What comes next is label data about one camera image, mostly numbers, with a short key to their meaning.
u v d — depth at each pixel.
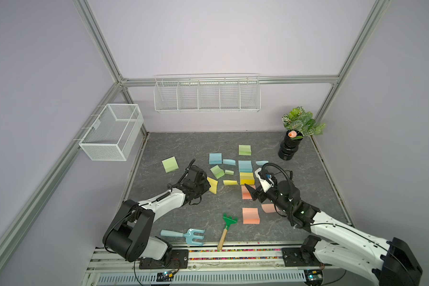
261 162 1.06
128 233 0.43
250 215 0.85
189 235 0.79
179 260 0.74
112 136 0.83
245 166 1.04
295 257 0.74
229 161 1.06
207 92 0.97
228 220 0.85
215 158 1.09
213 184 0.95
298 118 0.96
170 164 1.04
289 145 0.99
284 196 0.58
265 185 0.66
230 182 0.98
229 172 1.00
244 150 1.13
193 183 0.69
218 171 0.99
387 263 0.41
